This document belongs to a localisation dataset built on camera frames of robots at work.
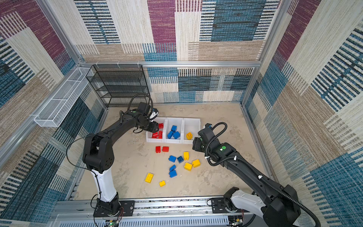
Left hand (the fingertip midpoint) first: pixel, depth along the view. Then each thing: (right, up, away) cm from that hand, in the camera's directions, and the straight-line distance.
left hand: (155, 126), depth 94 cm
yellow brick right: (+26, -22, -7) cm, 35 cm away
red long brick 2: (-1, -7, +5) cm, 8 cm away
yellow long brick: (-2, -29, -12) cm, 31 cm away
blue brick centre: (+11, -20, -3) cm, 23 cm away
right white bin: (+24, 0, +11) cm, 27 cm away
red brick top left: (+2, -15, 0) cm, 15 cm away
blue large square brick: (+13, -6, +5) cm, 16 cm away
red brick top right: (+6, -15, +1) cm, 16 cm away
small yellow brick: (+6, -32, -13) cm, 35 cm away
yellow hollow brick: (+22, -7, +3) cm, 23 cm away
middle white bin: (+15, +2, +17) cm, 22 cm away
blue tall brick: (+11, -2, +11) cm, 16 cm away
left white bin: (-5, -6, +2) cm, 8 cm away
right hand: (+27, -10, -14) cm, 32 cm away
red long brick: (+2, 0, +8) cm, 8 cm away
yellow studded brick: (+21, -24, -8) cm, 33 cm away
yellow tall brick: (+20, -18, -5) cm, 27 cm away
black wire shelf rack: (-30, +30, +15) cm, 45 cm away
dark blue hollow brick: (+16, -20, -5) cm, 26 cm away
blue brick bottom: (+12, -28, -9) cm, 31 cm away
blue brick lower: (+12, -25, -8) cm, 28 cm away
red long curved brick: (+2, -6, +5) cm, 8 cm away
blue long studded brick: (+9, -6, +5) cm, 12 cm away
